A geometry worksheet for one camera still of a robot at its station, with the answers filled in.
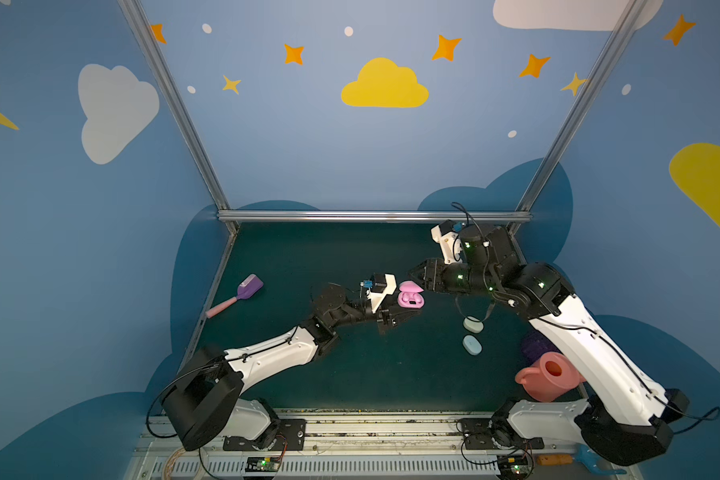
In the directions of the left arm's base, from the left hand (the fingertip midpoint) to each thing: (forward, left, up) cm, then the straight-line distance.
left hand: (419, 304), depth 65 cm
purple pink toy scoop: (+22, +53, -30) cm, 64 cm away
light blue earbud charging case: (+3, -21, -28) cm, 35 cm away
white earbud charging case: (+10, -23, -28) cm, 38 cm away
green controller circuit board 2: (-27, -25, -31) cm, 48 cm away
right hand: (+5, +1, +5) cm, 7 cm away
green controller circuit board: (-27, +36, -30) cm, 54 cm away
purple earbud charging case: (+1, +2, +2) cm, 3 cm away
